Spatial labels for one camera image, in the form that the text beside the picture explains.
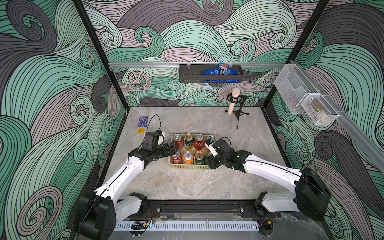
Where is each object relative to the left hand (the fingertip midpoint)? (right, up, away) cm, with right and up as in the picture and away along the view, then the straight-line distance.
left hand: (172, 147), depth 82 cm
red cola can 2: (+16, +2, +6) cm, 17 cm away
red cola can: (+3, +4, +6) cm, 7 cm away
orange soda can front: (+9, -6, -1) cm, 10 cm away
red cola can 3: (+2, -6, -1) cm, 6 cm away
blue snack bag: (+27, +46, +10) cm, 55 cm away
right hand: (+22, -6, +2) cm, 23 cm away
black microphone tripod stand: (+42, +27, +12) cm, 51 cm away
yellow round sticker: (-26, +7, +25) cm, 37 cm away
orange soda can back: (+22, +5, +8) cm, 24 cm away
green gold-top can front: (+15, -6, -1) cm, 17 cm away
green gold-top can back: (+10, +2, +8) cm, 12 cm away
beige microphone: (+39, +33, +9) cm, 52 cm away
